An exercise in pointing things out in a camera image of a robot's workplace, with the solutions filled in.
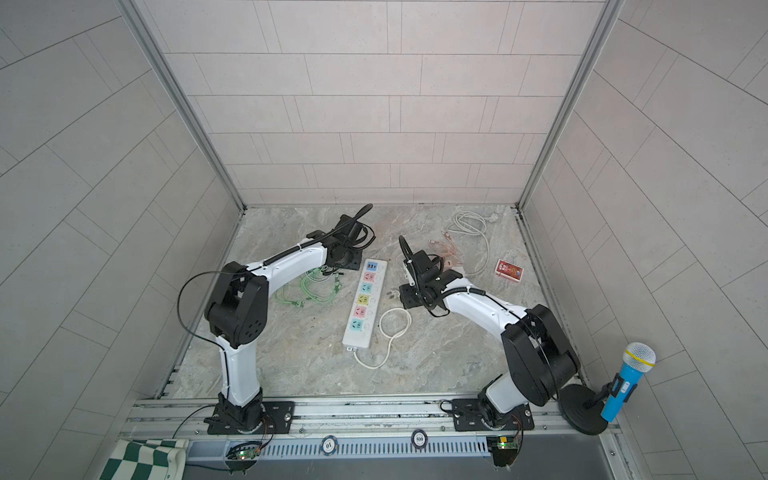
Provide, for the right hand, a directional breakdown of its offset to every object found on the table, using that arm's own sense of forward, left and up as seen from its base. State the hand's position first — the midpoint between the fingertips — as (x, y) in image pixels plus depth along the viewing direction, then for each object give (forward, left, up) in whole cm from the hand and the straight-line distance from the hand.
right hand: (406, 297), depth 87 cm
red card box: (+9, -34, -3) cm, 36 cm away
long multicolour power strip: (-3, +13, -2) cm, 14 cm away
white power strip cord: (-13, +15, -3) cm, 20 cm away
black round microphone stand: (-30, -40, -4) cm, 50 cm away
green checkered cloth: (-34, +57, -1) cm, 66 cm away
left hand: (+15, +14, +2) cm, 21 cm away
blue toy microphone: (-27, -42, +19) cm, 54 cm away
